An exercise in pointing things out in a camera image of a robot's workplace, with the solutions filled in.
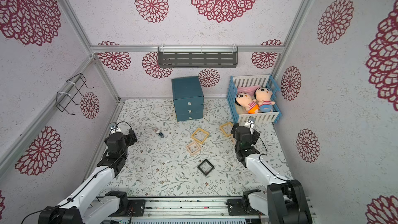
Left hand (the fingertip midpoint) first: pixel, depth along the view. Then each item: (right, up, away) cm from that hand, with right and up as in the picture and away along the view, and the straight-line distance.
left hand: (123, 133), depth 84 cm
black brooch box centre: (+45, -20, +3) cm, 49 cm away
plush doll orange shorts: (+72, +20, +19) cm, 77 cm away
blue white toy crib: (+91, +34, +27) cm, 101 cm away
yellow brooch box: (+58, +3, +20) cm, 61 cm away
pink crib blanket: (+78, +28, +26) cm, 87 cm away
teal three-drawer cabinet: (+35, +20, +7) cm, 41 cm away
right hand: (+69, +2, +2) cm, 69 cm away
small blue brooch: (+17, -3, +15) cm, 23 cm away
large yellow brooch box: (+40, -6, +13) cm, 43 cm away
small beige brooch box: (+38, -10, +10) cm, 41 cm away
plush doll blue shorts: (+83, +22, +16) cm, 87 cm away
